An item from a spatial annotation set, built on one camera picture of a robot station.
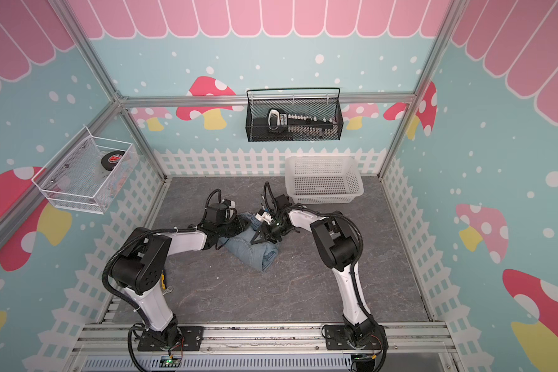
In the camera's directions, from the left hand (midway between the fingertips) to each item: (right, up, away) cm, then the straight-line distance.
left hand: (235, 226), depth 95 cm
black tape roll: (-40, +25, -16) cm, 49 cm away
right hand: (+7, -10, -4) cm, 13 cm away
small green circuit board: (-16, -40, -22) cm, 49 cm away
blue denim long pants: (+11, -10, -11) cm, 18 cm away
